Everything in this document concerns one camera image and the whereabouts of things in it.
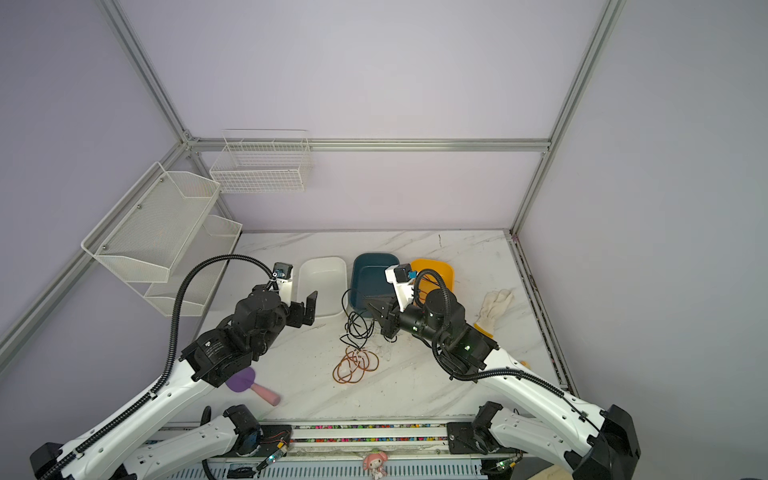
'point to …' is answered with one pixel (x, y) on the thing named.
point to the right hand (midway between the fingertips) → (362, 302)
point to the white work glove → (494, 303)
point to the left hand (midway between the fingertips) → (294, 291)
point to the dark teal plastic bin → (369, 279)
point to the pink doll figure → (375, 462)
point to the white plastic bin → (328, 276)
